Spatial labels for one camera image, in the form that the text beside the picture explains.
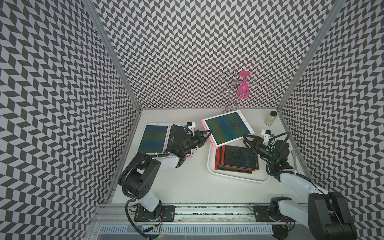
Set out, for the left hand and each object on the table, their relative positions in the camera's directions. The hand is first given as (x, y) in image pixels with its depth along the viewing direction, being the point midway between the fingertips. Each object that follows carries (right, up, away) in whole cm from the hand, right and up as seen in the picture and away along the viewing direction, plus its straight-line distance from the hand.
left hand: (213, 132), depth 80 cm
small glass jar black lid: (+42, +8, +22) cm, 48 cm away
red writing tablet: (+17, -16, +11) cm, 26 cm away
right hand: (+15, -4, -1) cm, 16 cm away
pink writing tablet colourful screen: (-39, -5, +22) cm, 45 cm away
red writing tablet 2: (+9, -23, +11) cm, 27 cm away
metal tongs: (+52, -17, +11) cm, 56 cm away
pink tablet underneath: (+8, +3, +4) cm, 10 cm away
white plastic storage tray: (+27, -25, +4) cm, 37 cm away
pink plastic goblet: (+22, +27, +19) cm, 39 cm away
